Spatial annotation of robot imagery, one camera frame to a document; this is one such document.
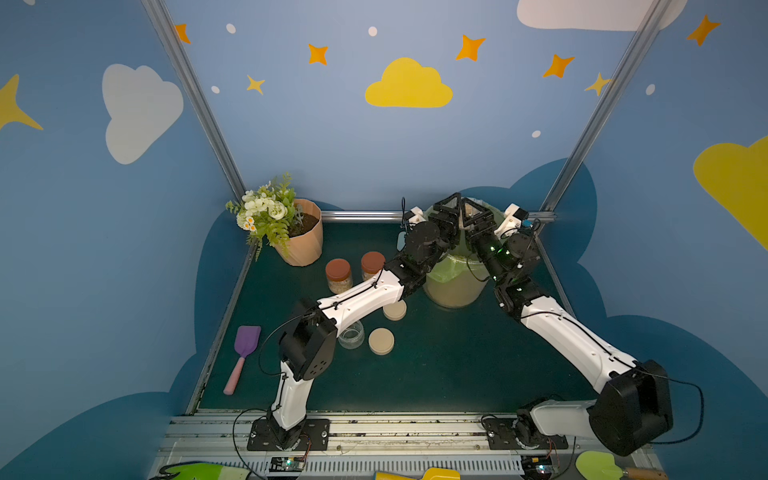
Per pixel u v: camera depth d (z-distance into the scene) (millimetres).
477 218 640
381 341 896
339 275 964
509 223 674
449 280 790
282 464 710
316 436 736
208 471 679
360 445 733
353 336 861
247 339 883
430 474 690
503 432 750
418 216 737
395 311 955
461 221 662
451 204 692
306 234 957
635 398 405
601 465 705
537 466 711
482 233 650
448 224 663
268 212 853
